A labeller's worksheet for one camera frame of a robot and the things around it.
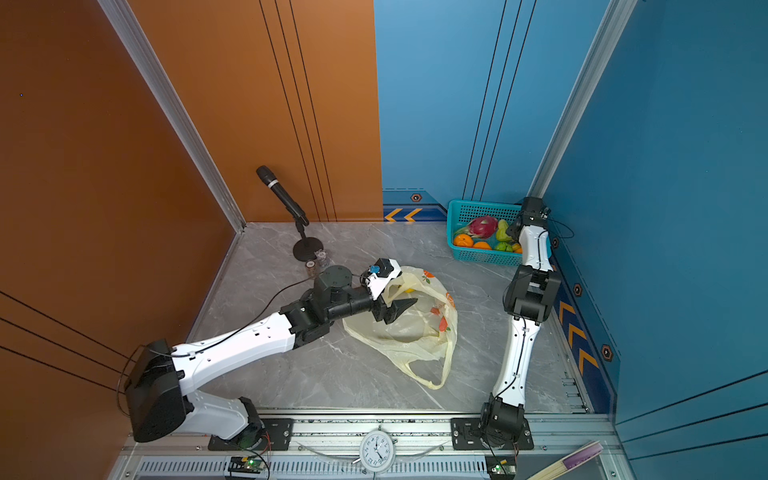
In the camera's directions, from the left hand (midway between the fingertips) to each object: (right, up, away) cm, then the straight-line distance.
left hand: (408, 284), depth 70 cm
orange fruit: (+29, +10, +38) cm, 49 cm away
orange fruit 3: (+41, +8, +36) cm, 55 cm away
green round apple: (+36, +9, +36) cm, 51 cm away
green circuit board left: (-39, -43, +1) cm, 58 cm away
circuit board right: (+23, -45, +2) cm, 50 cm away
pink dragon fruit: (+29, +17, +42) cm, 54 cm away
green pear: (+37, +14, +42) cm, 58 cm away
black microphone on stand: (-37, +8, +40) cm, 55 cm away
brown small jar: (-31, +2, +30) cm, 43 cm away
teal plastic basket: (+23, +22, +47) cm, 57 cm away
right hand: (+42, +14, +38) cm, 59 cm away
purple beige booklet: (+34, -43, -1) cm, 55 cm away
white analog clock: (-7, -38, -1) cm, 39 cm away
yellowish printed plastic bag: (+5, -18, +19) cm, 26 cm away
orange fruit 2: (+22, +12, +39) cm, 46 cm away
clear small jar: (-29, +5, +35) cm, 46 cm away
